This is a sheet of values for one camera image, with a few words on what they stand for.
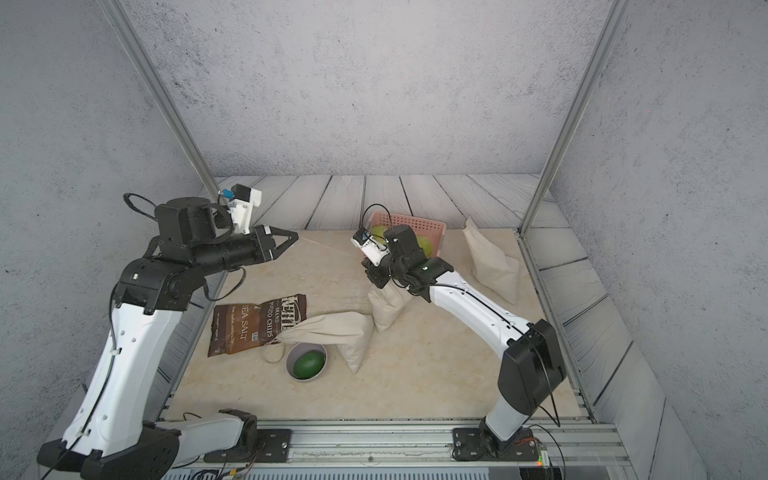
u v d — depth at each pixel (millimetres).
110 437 356
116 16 702
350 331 852
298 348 845
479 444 640
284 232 589
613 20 715
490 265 958
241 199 529
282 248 580
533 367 433
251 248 523
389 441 745
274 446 728
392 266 695
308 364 825
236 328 909
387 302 870
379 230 645
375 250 694
